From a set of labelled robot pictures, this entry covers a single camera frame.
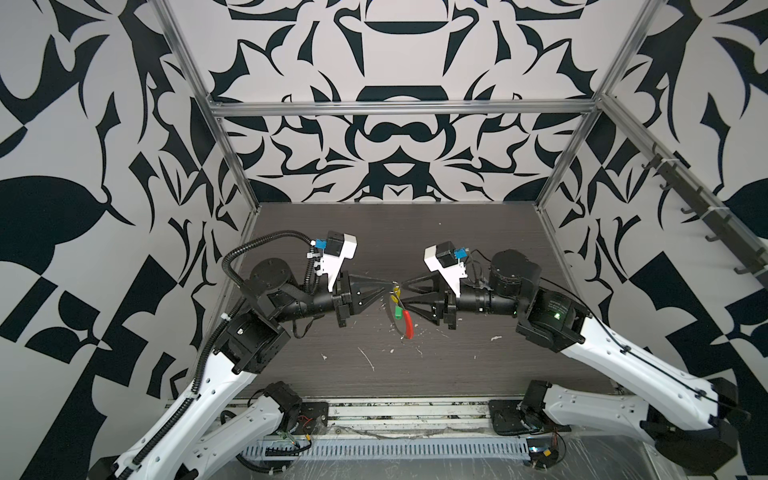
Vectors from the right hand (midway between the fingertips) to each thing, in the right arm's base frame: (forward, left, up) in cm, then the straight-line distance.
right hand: (406, 294), depth 54 cm
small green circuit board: (-21, -32, -39) cm, 55 cm away
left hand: (0, +2, +4) cm, 5 cm away
